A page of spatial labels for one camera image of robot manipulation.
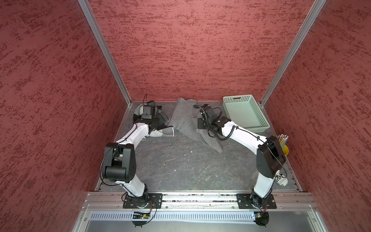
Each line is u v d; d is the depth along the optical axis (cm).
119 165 46
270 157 47
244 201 74
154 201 75
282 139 79
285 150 83
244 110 117
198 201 76
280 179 79
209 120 67
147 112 71
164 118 85
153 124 68
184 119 105
